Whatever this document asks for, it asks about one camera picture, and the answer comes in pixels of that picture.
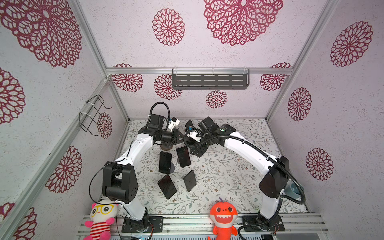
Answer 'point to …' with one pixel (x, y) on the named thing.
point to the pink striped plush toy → (102, 216)
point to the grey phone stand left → (172, 167)
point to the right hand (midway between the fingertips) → (195, 142)
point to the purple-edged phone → (165, 162)
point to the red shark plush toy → (223, 215)
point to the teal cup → (292, 190)
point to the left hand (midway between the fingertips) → (187, 141)
